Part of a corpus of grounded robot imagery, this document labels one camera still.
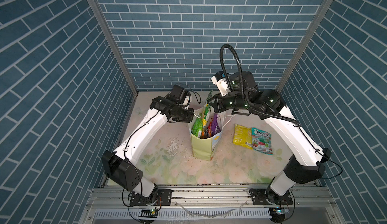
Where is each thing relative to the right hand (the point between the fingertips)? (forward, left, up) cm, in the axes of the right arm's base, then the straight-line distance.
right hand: (209, 101), depth 62 cm
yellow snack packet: (+6, -22, -37) cm, 44 cm away
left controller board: (-37, +25, -43) cm, 62 cm away
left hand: (+2, +6, -15) cm, 16 cm away
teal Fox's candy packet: (+3, -33, -35) cm, 48 cm away
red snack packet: (-3, -1, -22) cm, 22 cm away
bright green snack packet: (-1, +5, -20) cm, 20 cm away
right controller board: (-32, -36, -43) cm, 64 cm away
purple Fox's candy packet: (+1, -4, -21) cm, 21 cm away
